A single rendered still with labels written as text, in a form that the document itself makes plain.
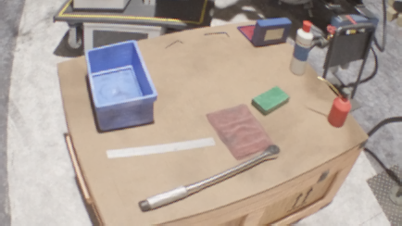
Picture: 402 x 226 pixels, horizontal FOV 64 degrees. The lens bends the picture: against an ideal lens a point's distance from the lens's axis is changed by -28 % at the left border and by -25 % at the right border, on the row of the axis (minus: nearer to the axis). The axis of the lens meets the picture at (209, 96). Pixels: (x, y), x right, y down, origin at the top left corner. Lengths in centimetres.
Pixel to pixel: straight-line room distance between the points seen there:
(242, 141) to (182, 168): 21
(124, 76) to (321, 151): 73
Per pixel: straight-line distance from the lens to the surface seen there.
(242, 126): 128
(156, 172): 117
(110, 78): 145
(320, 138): 136
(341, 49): 200
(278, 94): 142
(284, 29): 168
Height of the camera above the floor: 139
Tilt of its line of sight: 41 degrees down
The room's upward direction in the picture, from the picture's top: 8 degrees clockwise
